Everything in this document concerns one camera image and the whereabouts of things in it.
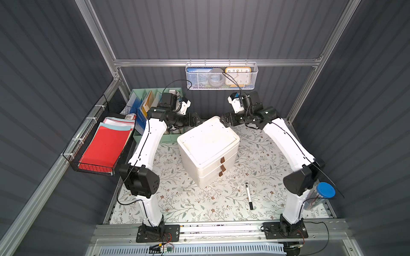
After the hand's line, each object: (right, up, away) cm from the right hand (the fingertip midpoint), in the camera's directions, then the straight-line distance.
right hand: (232, 115), depth 79 cm
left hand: (-20, -3, 0) cm, 20 cm away
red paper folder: (-57, -16, -12) cm, 60 cm away
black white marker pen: (+10, -45, +3) cm, 46 cm away
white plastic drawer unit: (-12, -17, -4) cm, 22 cm away
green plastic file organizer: (-56, +12, +22) cm, 61 cm away
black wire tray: (-65, +1, +1) cm, 65 cm away
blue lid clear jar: (+35, -35, -11) cm, 51 cm away
